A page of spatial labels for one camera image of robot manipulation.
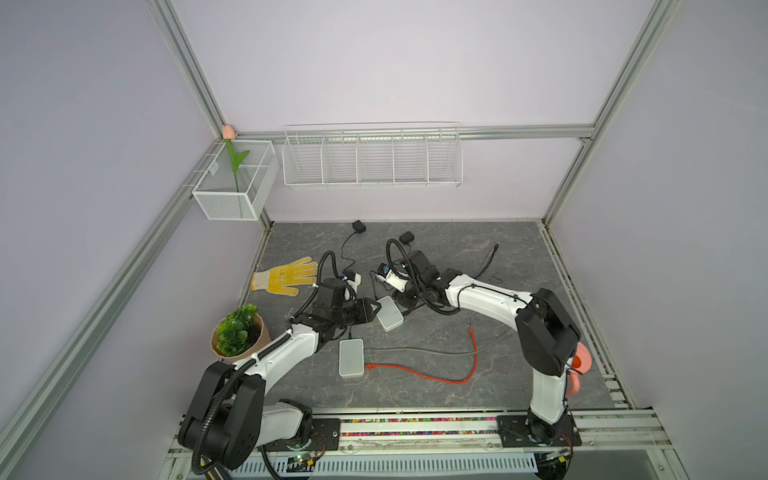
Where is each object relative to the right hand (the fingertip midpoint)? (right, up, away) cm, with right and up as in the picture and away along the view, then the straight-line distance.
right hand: (399, 289), depth 91 cm
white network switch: (-14, -19, -7) cm, 24 cm away
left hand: (-6, -5, -6) cm, 10 cm away
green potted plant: (-41, -9, -16) cm, 45 cm away
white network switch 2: (-3, -8, +2) cm, 9 cm away
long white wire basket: (-9, +44, +7) cm, 45 cm away
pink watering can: (+46, -16, -18) cm, 51 cm away
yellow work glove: (-42, +2, +12) cm, 44 cm away
